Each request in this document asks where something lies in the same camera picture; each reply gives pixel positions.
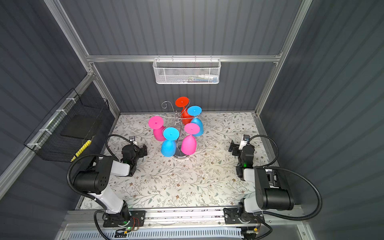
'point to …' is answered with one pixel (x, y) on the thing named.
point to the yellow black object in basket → (86, 144)
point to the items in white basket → (201, 78)
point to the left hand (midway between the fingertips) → (138, 145)
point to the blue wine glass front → (168, 146)
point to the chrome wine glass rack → (180, 152)
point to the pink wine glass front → (189, 143)
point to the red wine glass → (183, 101)
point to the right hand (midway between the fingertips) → (243, 142)
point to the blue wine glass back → (195, 111)
